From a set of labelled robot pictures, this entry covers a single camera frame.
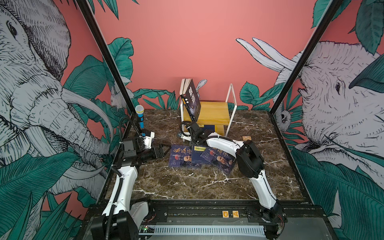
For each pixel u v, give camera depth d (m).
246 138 1.04
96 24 0.76
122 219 0.39
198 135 0.74
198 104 0.92
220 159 0.93
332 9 0.70
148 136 0.72
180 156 0.93
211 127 1.01
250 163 0.55
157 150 0.69
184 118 0.87
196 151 0.95
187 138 0.84
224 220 0.73
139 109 0.88
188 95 0.78
